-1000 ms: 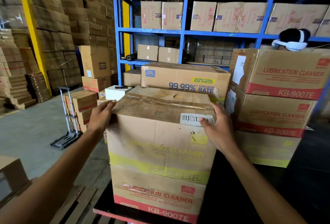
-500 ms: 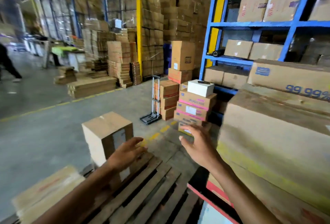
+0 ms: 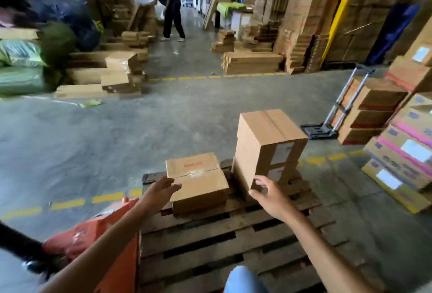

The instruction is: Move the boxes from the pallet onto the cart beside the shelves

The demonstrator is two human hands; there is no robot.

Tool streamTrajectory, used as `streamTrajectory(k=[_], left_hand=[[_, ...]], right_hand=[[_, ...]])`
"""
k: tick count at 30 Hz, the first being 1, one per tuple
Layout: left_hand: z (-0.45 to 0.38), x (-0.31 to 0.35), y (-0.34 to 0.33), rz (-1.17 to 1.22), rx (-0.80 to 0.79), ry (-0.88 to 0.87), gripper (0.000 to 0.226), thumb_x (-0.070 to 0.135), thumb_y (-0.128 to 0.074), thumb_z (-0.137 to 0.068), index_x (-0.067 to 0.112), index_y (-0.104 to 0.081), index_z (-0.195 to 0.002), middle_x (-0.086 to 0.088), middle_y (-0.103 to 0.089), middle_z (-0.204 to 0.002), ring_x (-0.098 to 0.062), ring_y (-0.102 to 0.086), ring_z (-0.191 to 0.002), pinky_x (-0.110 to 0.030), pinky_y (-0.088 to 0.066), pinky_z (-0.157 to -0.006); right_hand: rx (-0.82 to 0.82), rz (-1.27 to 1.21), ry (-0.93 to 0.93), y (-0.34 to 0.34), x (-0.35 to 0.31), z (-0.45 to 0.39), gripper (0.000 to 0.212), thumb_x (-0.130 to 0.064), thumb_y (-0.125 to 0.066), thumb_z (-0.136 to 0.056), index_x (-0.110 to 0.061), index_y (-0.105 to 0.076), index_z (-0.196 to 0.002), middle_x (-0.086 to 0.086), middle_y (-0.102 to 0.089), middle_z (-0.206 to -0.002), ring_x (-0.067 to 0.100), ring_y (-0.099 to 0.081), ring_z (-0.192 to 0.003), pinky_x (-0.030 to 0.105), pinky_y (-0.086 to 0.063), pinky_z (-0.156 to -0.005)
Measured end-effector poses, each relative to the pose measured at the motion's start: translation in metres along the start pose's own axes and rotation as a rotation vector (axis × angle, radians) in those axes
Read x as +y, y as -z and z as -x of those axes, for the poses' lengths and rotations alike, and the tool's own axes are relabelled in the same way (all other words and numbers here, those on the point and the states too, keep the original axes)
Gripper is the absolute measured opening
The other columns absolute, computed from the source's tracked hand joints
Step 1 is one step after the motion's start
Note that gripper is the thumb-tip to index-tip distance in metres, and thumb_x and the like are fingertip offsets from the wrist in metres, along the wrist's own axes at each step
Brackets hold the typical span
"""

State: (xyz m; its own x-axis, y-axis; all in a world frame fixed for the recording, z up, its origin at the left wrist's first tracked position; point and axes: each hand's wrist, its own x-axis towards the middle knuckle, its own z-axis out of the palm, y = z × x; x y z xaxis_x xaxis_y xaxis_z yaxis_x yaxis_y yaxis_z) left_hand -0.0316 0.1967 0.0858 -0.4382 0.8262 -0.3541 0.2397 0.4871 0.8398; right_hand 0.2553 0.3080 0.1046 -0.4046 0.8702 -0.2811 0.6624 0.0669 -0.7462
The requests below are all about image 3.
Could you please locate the yellow steel post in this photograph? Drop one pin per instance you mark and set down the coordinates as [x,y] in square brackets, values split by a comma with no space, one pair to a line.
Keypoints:
[341,12]

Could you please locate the green paper scrap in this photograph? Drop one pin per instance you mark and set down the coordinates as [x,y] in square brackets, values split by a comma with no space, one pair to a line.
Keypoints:
[89,103]

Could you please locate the pink-striped cardboard box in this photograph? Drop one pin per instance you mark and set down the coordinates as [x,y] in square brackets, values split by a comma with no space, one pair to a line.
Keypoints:
[413,122]
[405,147]
[395,168]

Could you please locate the person's right hand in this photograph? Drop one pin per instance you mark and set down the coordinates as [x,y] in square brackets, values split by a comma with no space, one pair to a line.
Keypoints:
[271,200]

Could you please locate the person's left hand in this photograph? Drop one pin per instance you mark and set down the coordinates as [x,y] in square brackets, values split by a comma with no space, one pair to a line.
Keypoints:
[157,195]

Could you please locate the cardboard box with white label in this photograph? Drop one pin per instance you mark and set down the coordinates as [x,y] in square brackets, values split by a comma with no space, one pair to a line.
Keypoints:
[270,176]

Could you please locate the orange pallet jack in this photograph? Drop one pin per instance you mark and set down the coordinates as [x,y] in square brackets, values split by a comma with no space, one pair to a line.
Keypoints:
[101,235]

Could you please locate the small red-print cardboard box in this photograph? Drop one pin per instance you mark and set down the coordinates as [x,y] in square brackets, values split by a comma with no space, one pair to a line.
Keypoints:
[199,184]

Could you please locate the scattered pile of flat cartons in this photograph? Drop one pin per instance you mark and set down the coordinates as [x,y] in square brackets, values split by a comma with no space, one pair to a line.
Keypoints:
[104,75]

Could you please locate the person's blue jeans leg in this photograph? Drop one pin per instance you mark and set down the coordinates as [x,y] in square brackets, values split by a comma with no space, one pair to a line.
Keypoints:
[243,281]

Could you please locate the tall stack of folded cartons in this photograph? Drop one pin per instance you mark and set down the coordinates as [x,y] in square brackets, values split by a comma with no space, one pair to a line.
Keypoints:
[303,33]

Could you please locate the large red-taped cardboard box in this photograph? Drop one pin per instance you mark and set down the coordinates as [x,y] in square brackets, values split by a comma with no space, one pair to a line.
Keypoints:
[378,95]

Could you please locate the blue upright panel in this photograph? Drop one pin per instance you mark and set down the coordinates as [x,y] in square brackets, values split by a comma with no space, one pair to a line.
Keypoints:
[391,33]

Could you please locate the green plastic sack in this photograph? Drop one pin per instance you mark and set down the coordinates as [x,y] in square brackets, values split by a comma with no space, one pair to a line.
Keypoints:
[20,53]
[22,80]

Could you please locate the wall of stacked brown cartons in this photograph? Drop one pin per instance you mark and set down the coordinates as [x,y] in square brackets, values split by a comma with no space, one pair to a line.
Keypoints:
[378,2]

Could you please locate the low stack of flat cartons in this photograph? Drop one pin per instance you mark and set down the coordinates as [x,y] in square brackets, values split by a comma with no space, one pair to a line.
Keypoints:
[251,62]

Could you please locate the person's left fingers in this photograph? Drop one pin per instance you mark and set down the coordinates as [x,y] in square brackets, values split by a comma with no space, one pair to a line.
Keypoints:
[172,185]

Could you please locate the person's right thumb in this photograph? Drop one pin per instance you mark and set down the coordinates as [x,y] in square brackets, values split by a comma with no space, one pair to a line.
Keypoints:
[253,195]

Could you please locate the plain white-label cardboard box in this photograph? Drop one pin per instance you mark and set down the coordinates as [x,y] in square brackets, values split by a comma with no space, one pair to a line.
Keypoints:
[422,48]

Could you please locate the tall taped cardboard box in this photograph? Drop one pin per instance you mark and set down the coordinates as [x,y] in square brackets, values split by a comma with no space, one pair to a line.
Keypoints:
[266,141]

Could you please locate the small pile of flat cartons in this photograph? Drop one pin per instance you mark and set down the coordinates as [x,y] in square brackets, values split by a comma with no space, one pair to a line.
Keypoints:
[223,42]

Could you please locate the wooden pallet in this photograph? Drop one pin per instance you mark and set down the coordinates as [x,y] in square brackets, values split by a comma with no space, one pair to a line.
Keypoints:
[219,245]

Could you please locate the green covered table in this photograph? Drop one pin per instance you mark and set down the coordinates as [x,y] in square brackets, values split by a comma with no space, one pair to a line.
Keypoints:
[229,9]

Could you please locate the red-striped cardboard box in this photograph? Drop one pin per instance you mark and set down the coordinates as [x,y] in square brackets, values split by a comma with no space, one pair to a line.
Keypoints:
[410,75]

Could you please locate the medium red-taped cardboard box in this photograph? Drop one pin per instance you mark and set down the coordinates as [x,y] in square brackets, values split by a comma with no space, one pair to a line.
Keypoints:
[366,119]

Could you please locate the silver folding hand truck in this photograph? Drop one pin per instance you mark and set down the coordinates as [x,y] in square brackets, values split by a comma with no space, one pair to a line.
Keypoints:
[337,114]

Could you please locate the small red-taped cardboard box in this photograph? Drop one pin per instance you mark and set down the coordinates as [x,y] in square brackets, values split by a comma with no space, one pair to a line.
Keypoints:
[357,135]

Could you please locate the yellow-striped cardboard box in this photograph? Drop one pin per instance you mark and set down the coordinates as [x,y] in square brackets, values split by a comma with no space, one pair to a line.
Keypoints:
[395,188]

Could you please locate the person's right forearm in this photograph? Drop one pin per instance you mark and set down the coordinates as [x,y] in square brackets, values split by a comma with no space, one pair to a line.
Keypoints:
[324,252]

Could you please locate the dark blue plastic sack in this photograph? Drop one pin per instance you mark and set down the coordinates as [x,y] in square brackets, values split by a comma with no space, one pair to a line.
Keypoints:
[64,16]

